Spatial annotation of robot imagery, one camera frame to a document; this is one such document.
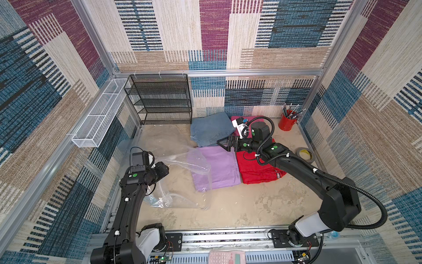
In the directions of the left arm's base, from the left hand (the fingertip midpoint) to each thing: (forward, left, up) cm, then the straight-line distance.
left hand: (165, 169), depth 82 cm
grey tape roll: (+16, -80, -13) cm, 82 cm away
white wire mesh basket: (+7, +29, +20) cm, 36 cm away
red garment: (+3, -45, -10) cm, 46 cm away
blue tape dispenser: (-27, -77, -14) cm, 83 cm away
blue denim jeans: (+32, -20, -8) cm, 38 cm away
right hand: (+7, -29, +11) cm, 32 cm away
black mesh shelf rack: (+49, +10, +5) cm, 50 cm away
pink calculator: (-35, -28, -12) cm, 46 cm away
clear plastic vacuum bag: (-2, -8, -15) cm, 17 cm away
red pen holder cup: (+36, -71, -2) cm, 80 cm away
